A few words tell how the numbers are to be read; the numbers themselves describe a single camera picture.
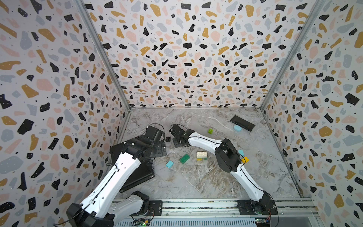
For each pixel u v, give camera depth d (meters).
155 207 0.74
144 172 0.83
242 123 1.10
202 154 0.88
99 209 0.37
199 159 0.92
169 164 0.89
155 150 0.67
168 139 1.00
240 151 0.95
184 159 0.90
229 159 0.60
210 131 1.06
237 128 1.08
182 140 0.74
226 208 0.76
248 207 0.73
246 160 0.91
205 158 0.92
